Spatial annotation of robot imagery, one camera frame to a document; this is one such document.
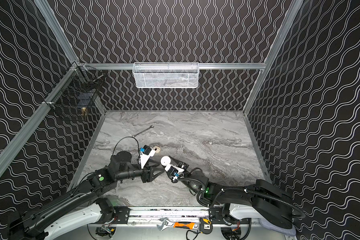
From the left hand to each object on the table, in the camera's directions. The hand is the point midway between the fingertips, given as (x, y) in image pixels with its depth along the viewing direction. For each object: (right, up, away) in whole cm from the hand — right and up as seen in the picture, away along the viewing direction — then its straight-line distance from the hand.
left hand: (164, 169), depth 66 cm
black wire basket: (-58, +38, +26) cm, 74 cm away
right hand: (+2, +3, +6) cm, 7 cm away
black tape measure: (+19, -27, +3) cm, 33 cm away
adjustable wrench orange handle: (+1, -28, +6) cm, 28 cm away
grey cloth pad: (+57, -29, +1) cm, 64 cm away
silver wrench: (-26, +13, +40) cm, 50 cm away
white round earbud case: (0, +3, +4) cm, 5 cm away
